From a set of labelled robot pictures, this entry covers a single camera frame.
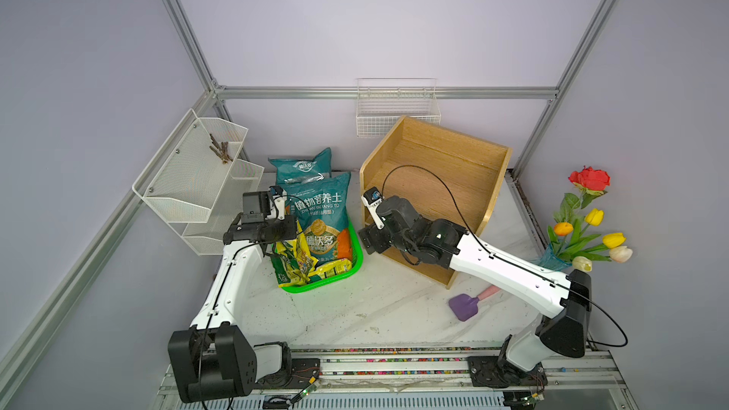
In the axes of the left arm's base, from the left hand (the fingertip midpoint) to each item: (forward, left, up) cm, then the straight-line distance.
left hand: (291, 223), depth 84 cm
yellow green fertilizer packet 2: (-6, -3, -5) cm, 9 cm away
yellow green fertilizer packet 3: (-11, -12, -9) cm, 19 cm away
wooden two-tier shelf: (+6, -45, +14) cm, 48 cm away
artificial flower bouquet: (-7, -79, +3) cm, 79 cm away
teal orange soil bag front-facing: (+5, -9, +1) cm, 10 cm away
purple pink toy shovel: (-19, -53, -18) cm, 59 cm away
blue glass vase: (-11, -75, -2) cm, 76 cm away
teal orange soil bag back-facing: (+19, +2, +4) cm, 19 cm away
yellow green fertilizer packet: (-11, +1, -10) cm, 15 cm away
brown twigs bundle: (+17, +22, +14) cm, 31 cm away
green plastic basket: (-7, -20, -9) cm, 23 cm away
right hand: (-6, -25, +6) cm, 27 cm away
